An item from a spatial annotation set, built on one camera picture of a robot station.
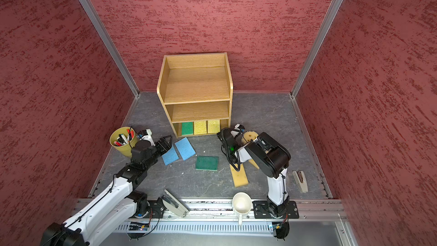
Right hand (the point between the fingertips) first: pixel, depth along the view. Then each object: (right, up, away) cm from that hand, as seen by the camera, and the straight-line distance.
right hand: (218, 131), depth 97 cm
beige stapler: (+41, -22, -17) cm, 49 cm away
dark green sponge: (-6, -15, -10) cm, 19 cm away
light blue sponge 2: (-19, -9, -5) cm, 21 cm away
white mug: (+11, -31, -21) cm, 39 cm away
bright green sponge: (-19, +2, 0) cm, 19 cm away
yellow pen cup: (-45, -7, -16) cm, 48 cm away
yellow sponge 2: (-12, +2, +3) cm, 12 cm away
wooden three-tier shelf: (-10, +22, -18) cm, 30 cm away
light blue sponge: (-26, -12, -8) cm, 30 cm away
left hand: (-25, -3, -13) cm, 28 cm away
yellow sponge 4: (+19, -15, -10) cm, 27 cm away
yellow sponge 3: (+11, -21, -15) cm, 28 cm away
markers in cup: (-50, -3, -12) cm, 51 cm away
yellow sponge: (-3, +3, +2) cm, 5 cm away
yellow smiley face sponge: (+18, -2, -2) cm, 18 cm away
